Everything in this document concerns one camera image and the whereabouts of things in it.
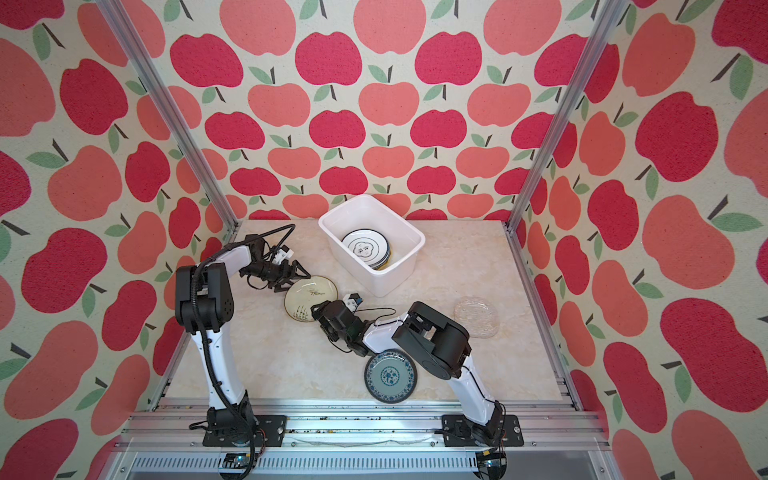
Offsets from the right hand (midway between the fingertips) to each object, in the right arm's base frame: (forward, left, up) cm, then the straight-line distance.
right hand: (316, 311), depth 91 cm
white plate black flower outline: (+30, -12, -2) cm, 33 cm away
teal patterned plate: (-15, -24, -6) cm, 29 cm away
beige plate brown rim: (+8, +7, -3) cm, 11 cm away
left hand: (+12, +7, -1) cm, 14 cm away
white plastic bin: (+38, -12, +8) cm, 40 cm away
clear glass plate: (+7, -51, -6) cm, 52 cm away
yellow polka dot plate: (+20, -18, -2) cm, 27 cm away
